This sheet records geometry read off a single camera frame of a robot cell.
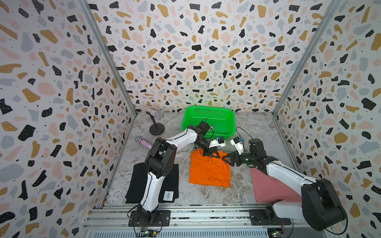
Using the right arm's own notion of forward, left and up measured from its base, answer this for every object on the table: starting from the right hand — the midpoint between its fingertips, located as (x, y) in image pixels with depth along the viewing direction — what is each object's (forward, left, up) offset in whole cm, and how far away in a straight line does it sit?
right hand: (226, 157), depth 84 cm
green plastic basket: (+39, -1, -10) cm, 40 cm away
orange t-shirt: (-3, +9, -10) cm, 14 cm away
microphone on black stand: (+27, +48, -9) cm, 56 cm away
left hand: (+3, +3, -2) cm, 4 cm away
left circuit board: (-35, +38, -11) cm, 53 cm away
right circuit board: (-33, -22, -13) cm, 42 cm away
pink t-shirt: (-12, -24, -13) cm, 30 cm away
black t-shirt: (-16, +31, -9) cm, 36 cm away
